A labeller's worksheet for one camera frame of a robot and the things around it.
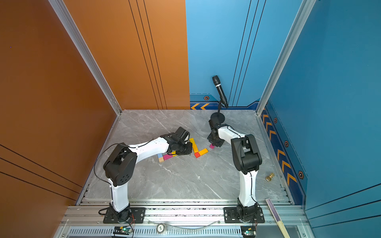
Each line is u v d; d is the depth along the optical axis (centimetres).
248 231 71
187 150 81
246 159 54
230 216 72
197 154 95
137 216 74
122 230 70
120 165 50
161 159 92
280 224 71
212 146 97
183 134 76
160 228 65
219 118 112
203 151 96
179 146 76
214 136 76
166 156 94
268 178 84
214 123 83
